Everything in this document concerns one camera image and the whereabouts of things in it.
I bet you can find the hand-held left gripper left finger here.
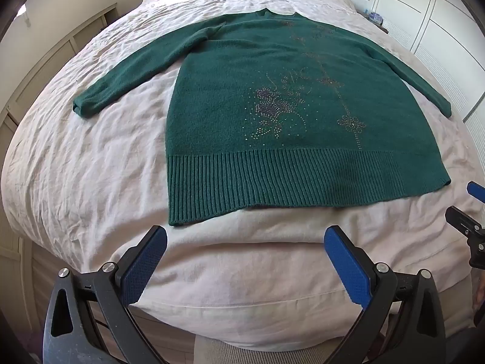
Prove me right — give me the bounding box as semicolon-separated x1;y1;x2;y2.
42;225;169;364

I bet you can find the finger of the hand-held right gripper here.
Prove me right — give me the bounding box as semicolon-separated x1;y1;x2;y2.
445;206;485;270
466;181;485;203

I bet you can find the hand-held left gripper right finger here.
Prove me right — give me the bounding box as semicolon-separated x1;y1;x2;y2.
324;225;448;364

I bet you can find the green knitted sweater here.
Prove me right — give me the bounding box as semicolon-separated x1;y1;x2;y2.
73;8;452;228

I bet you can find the bed with white sheet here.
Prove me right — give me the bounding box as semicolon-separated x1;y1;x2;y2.
0;0;485;345

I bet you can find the white panelled wardrobe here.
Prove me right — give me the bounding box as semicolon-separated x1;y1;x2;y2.
373;0;485;122

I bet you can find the beige panelled cabinet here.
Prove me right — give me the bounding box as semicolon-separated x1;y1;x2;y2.
0;3;119;130

